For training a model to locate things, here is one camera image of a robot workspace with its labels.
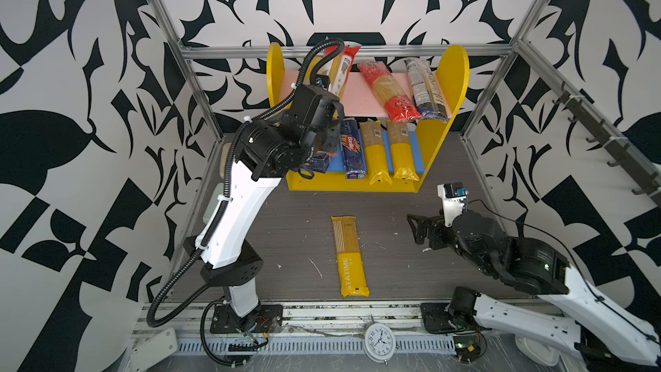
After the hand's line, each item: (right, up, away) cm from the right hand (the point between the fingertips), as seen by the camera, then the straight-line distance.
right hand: (421, 215), depth 64 cm
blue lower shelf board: (-20, +14, +29) cm, 38 cm away
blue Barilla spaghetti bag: (-14, +15, +26) cm, 33 cm away
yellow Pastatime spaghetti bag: (-16, -19, +18) cm, 31 cm away
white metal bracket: (-69, -36, +4) cm, 78 cm away
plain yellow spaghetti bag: (-7, +19, +30) cm, 36 cm away
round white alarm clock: (-10, -34, +3) cm, 35 cm away
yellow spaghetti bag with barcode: (+3, +23, +34) cm, 42 cm away
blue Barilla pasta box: (-26, +13, +21) cm, 36 cm away
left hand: (-24, +24, -6) cm, 34 cm away
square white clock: (+30, -35, +2) cm, 46 cm away
